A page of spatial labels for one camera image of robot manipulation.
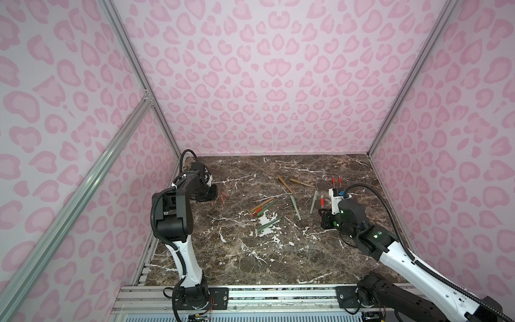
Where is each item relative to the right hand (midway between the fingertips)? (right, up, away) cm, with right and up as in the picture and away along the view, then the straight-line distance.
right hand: (319, 210), depth 77 cm
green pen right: (+4, +2, +23) cm, 24 cm away
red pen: (+16, +10, +30) cm, 35 cm away
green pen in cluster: (-20, -3, +21) cm, 29 cm away
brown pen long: (-10, +8, +29) cm, 32 cm away
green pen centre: (-6, -3, +20) cm, 21 cm away
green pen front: (-19, -9, +15) cm, 26 cm away
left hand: (-46, +4, +22) cm, 51 cm away
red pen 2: (-25, -5, +18) cm, 32 cm away
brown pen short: (-2, +9, +30) cm, 31 cm away
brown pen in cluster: (-22, -1, +21) cm, 31 cm away
